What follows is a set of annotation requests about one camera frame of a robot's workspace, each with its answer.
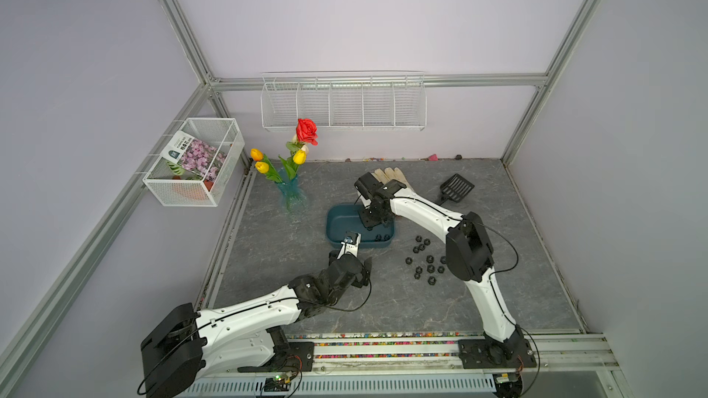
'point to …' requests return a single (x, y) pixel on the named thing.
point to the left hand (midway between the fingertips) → (360, 258)
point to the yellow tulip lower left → (262, 167)
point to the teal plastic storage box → (341, 218)
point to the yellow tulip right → (300, 157)
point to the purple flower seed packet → (198, 160)
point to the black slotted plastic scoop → (455, 189)
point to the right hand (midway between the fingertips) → (368, 217)
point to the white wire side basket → (196, 201)
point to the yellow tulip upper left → (256, 154)
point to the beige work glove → (388, 174)
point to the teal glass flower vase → (294, 197)
